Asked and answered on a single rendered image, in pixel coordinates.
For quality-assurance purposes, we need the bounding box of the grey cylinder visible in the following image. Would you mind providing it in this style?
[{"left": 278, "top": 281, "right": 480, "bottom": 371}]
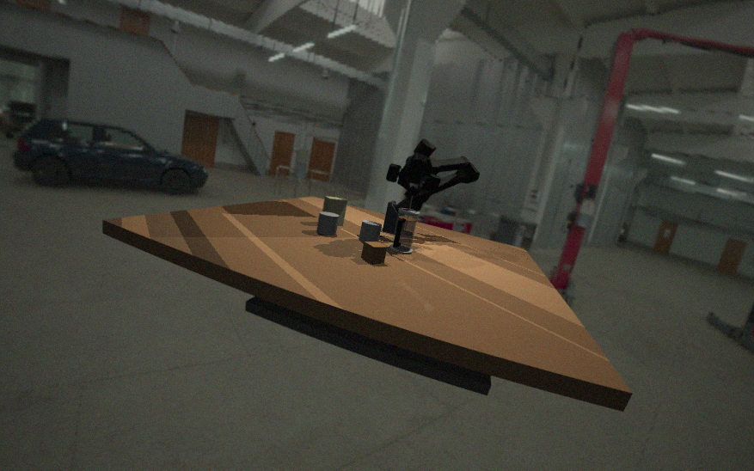
[
  {"left": 316, "top": 211, "right": 339, "bottom": 236},
  {"left": 359, "top": 220, "right": 382, "bottom": 242}
]

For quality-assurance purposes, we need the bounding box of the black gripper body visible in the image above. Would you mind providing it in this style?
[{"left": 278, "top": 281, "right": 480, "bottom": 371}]
[{"left": 386, "top": 163, "right": 441, "bottom": 193}]

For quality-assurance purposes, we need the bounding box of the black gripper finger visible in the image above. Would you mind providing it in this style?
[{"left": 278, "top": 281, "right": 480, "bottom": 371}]
[
  {"left": 418, "top": 175, "right": 430, "bottom": 193},
  {"left": 397, "top": 170, "right": 410, "bottom": 191}
]

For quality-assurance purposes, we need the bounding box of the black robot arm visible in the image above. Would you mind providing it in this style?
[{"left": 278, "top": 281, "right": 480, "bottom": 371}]
[{"left": 393, "top": 138, "right": 480, "bottom": 212}]

